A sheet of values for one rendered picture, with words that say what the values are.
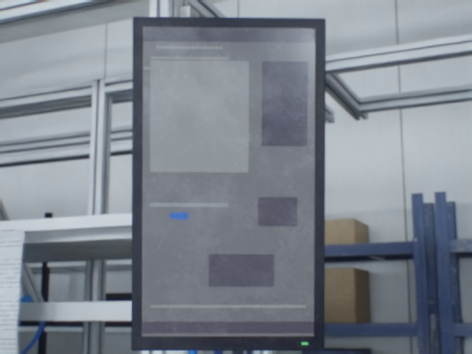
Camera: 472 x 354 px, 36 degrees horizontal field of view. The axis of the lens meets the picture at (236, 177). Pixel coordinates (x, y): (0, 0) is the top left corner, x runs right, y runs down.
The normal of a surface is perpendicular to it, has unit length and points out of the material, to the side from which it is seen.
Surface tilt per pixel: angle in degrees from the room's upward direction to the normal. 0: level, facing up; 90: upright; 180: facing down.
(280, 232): 101
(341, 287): 90
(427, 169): 90
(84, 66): 90
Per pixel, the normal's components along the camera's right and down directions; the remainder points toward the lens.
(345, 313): -0.40, -0.18
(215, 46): 0.02, 0.00
